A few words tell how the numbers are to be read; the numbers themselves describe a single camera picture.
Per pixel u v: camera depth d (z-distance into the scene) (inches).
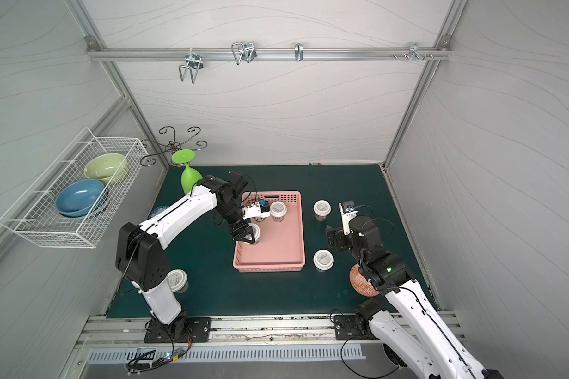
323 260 32.4
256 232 30.6
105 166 28.8
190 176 32.4
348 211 24.5
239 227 27.9
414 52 30.1
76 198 25.2
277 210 36.8
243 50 29.6
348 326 29.1
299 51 30.9
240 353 27.7
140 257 18.1
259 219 29.6
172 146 32.9
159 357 27.3
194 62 30.8
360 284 32.4
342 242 25.6
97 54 30.2
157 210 38.7
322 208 37.7
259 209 28.9
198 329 29.0
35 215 22.7
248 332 28.9
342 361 26.1
